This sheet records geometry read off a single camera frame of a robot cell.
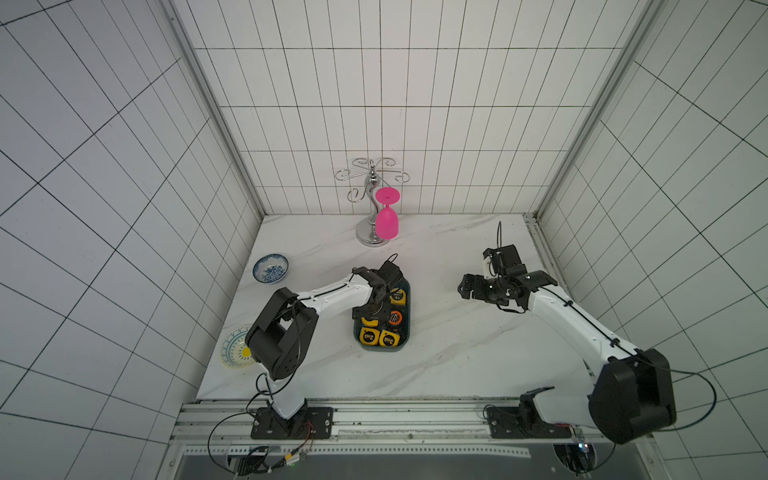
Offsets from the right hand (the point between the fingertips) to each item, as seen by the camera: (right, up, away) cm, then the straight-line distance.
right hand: (460, 289), depth 86 cm
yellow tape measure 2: (-26, -11, +2) cm, 28 cm away
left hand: (-27, -9, +3) cm, 29 cm away
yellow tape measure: (-18, -4, +8) cm, 21 cm away
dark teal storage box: (-21, -12, +2) cm, 25 cm away
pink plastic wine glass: (-22, +21, +6) cm, 31 cm away
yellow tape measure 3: (-27, -14, 0) cm, 30 cm away
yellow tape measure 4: (-21, -15, -1) cm, 26 cm away
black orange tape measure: (-19, -9, +2) cm, 21 cm away
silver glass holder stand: (-30, +17, +28) cm, 44 cm away
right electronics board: (+25, -38, -16) cm, 48 cm away
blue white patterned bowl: (-63, +5, +16) cm, 65 cm away
